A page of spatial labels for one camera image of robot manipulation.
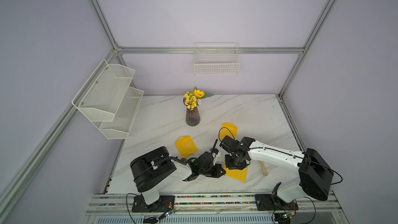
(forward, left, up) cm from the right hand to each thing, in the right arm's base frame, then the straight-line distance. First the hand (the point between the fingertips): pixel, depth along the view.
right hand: (232, 168), depth 82 cm
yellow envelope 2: (+15, +2, +15) cm, 22 cm away
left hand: (-2, +3, -3) cm, 5 cm away
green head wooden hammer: (0, -18, -3) cm, 18 cm away
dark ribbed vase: (+31, +22, +5) cm, 38 cm away
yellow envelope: (+15, +26, -3) cm, 30 cm away
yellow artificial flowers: (+31, +21, +23) cm, 44 cm away
